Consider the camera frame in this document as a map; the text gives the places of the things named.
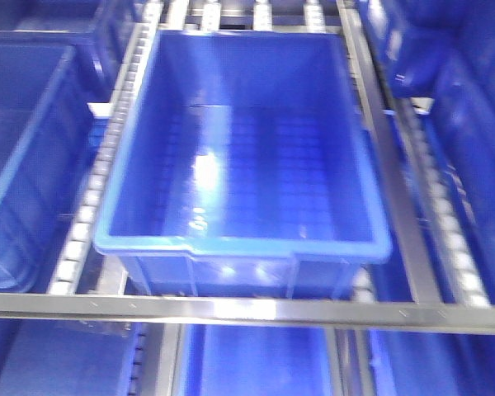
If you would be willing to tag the blue plastic bin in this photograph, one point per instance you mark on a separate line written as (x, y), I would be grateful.
(247, 165)

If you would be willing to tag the steel rack on castors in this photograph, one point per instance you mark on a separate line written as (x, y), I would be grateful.
(247, 309)

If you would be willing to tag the row of blue bins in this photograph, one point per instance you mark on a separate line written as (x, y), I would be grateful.
(24, 144)

